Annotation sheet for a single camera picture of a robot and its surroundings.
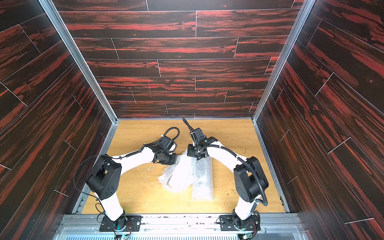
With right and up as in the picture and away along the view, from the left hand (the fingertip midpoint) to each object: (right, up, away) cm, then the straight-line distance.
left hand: (177, 161), depth 92 cm
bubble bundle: (+15, -8, -14) cm, 22 cm away
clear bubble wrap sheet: (+3, -7, -8) cm, 11 cm away
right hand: (+10, +7, -1) cm, 12 cm away
